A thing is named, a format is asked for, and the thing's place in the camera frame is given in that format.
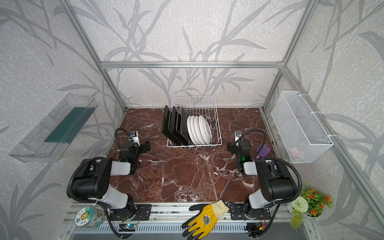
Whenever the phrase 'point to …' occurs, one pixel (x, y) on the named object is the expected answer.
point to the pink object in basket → (294, 152)
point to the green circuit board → (127, 227)
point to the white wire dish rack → (205, 105)
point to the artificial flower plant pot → (310, 203)
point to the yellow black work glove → (201, 223)
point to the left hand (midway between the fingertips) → (142, 134)
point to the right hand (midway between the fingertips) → (238, 135)
